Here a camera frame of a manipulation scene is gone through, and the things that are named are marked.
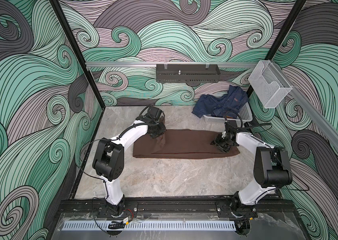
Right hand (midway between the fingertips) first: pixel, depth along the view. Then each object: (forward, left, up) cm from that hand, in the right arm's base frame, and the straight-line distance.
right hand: (213, 144), depth 94 cm
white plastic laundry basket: (+25, -27, +2) cm, 37 cm away
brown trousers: (+3, +21, -5) cm, 21 cm away
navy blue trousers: (+33, -16, +2) cm, 37 cm away
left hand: (+5, +31, +9) cm, 32 cm away
